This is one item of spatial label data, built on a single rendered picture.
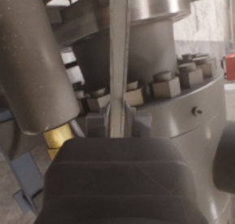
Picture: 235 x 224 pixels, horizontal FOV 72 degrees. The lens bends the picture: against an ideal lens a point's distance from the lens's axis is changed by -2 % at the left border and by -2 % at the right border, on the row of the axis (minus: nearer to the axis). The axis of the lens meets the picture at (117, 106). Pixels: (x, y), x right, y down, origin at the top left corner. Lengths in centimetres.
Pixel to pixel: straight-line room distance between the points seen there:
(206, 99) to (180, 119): 8
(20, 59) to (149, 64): 34
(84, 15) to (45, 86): 25
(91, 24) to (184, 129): 31
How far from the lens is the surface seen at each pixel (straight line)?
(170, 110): 36
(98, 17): 40
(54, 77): 19
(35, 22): 20
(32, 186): 84
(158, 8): 42
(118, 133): 17
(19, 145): 76
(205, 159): 48
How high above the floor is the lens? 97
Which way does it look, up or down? 42 degrees down
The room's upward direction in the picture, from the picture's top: 91 degrees clockwise
